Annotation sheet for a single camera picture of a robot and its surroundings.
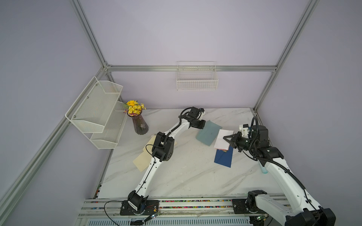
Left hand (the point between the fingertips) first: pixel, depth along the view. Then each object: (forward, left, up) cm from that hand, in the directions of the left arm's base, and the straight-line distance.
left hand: (203, 125), depth 104 cm
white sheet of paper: (-25, -6, +16) cm, 30 cm away
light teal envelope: (-5, -4, -4) cm, 8 cm away
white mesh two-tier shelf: (-4, +69, +18) cm, 71 cm away
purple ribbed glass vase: (-4, +46, +5) cm, 46 cm away
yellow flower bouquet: (-3, +46, +22) cm, 51 cm away
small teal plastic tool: (-45, -17, +29) cm, 56 cm away
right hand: (-23, -8, +17) cm, 30 cm away
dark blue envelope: (-24, -13, -5) cm, 27 cm away
